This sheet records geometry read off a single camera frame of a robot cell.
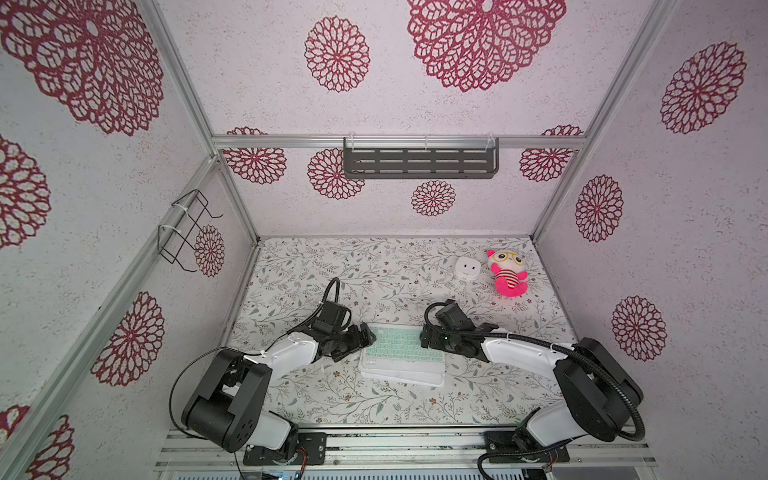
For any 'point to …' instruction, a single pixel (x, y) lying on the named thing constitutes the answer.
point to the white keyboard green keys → (398, 348)
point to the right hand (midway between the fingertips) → (428, 336)
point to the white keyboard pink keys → (403, 378)
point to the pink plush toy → (508, 267)
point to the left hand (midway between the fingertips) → (366, 344)
